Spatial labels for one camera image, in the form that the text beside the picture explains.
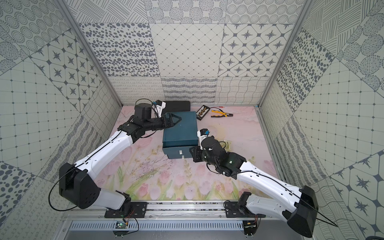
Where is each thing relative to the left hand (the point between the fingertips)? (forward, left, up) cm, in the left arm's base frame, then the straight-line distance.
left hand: (176, 117), depth 77 cm
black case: (+36, +7, -27) cm, 46 cm away
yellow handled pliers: (+27, -31, -27) cm, 49 cm away
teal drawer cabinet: (-6, -4, -7) cm, 10 cm away
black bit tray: (+29, -14, -26) cm, 41 cm away
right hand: (-15, -9, -8) cm, 19 cm away
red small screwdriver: (+37, -30, -29) cm, 55 cm away
